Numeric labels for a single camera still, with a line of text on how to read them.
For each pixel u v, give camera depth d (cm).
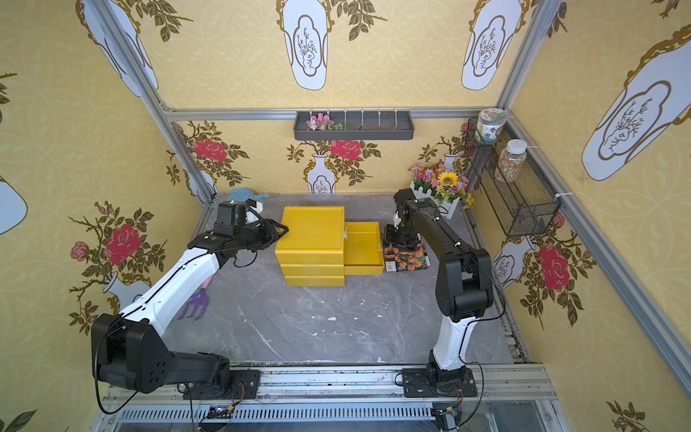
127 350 41
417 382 73
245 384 73
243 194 121
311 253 77
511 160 72
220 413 72
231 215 63
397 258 98
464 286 49
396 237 81
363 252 95
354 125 92
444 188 101
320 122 88
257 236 72
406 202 68
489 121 84
